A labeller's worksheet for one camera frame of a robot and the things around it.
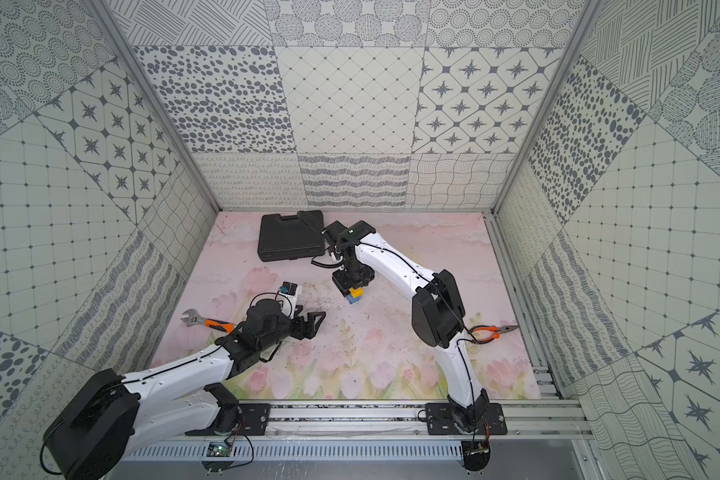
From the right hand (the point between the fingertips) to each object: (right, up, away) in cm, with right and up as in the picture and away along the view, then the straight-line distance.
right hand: (356, 290), depth 86 cm
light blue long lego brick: (-2, -4, +5) cm, 7 cm away
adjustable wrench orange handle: (-50, -9, +5) cm, 51 cm away
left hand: (-10, -6, -3) cm, 12 cm away
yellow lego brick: (0, -1, -2) cm, 2 cm away
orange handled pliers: (+43, -12, +2) cm, 44 cm away
